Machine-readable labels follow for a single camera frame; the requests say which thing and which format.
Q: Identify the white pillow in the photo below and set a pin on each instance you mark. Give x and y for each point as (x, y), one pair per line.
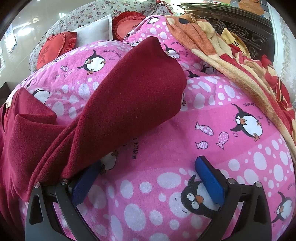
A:
(94, 30)

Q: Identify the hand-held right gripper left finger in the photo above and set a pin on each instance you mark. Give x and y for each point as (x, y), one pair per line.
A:
(85, 183)

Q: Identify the floral bedding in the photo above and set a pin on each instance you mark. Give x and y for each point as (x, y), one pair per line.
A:
(92, 11)

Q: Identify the white lace cloth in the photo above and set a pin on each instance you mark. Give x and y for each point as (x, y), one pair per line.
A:
(285, 46)

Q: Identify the pink penguin print blanket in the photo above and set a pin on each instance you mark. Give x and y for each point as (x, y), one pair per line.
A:
(185, 143)

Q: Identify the orange and cream blanket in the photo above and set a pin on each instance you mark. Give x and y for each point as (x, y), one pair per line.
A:
(196, 34)

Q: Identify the dark red fleece garment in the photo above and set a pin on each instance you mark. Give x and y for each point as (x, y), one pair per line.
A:
(115, 104)

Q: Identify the dark wooden cabinet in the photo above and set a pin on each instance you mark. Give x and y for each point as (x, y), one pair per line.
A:
(3, 92)

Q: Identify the dark carved wooden headboard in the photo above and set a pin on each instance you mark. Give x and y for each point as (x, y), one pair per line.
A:
(242, 25)

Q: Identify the orange packet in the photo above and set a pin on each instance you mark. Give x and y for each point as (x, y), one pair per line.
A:
(251, 7)

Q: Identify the red heart cushion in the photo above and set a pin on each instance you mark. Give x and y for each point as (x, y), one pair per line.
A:
(54, 49)
(127, 25)

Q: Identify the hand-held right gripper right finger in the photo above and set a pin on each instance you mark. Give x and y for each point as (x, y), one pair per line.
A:
(209, 180)

